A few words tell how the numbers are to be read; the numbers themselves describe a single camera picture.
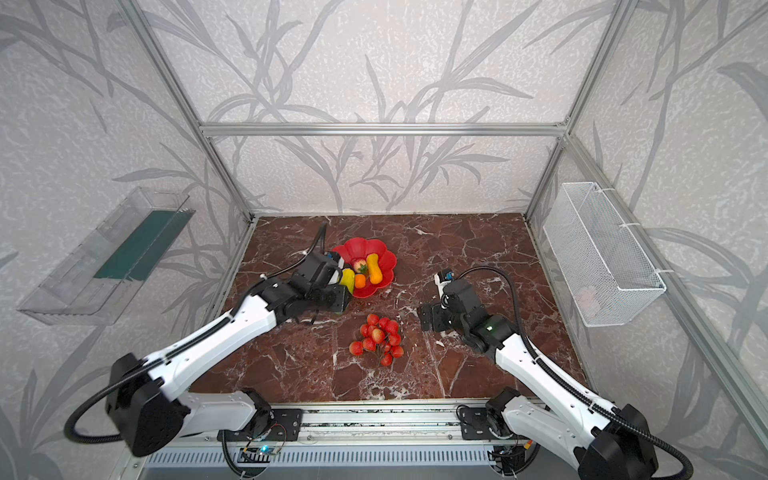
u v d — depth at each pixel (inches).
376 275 38.6
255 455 28.4
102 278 25.3
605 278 24.3
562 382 17.6
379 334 31.9
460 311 24.0
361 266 39.0
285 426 28.5
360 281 38.0
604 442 15.1
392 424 29.7
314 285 23.6
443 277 27.8
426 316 27.8
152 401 15.0
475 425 28.6
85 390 24.7
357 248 42.5
